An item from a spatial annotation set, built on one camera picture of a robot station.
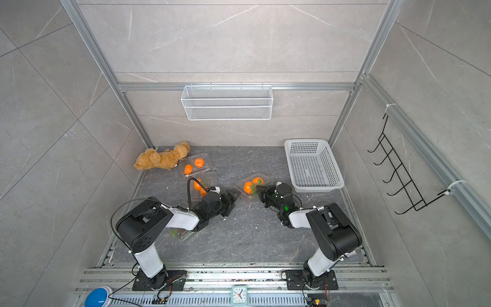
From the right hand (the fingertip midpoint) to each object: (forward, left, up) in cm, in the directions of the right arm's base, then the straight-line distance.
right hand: (256, 186), depth 89 cm
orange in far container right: (+21, +32, -6) cm, 39 cm away
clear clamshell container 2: (+11, +26, -10) cm, 30 cm away
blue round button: (-42, +60, -8) cm, 74 cm away
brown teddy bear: (+20, +49, -2) cm, 53 cm away
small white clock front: (-42, +8, -9) cm, 43 cm away
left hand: (-3, +7, -3) cm, 8 cm away
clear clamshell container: (+23, +37, -6) cm, 44 cm away
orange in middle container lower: (-1, +26, -4) cm, 27 cm away
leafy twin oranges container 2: (-20, +34, -5) cm, 40 cm away
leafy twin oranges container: (+2, +3, -4) cm, 5 cm away
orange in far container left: (+16, +37, -6) cm, 41 cm away
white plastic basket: (+20, -35, -11) cm, 42 cm away
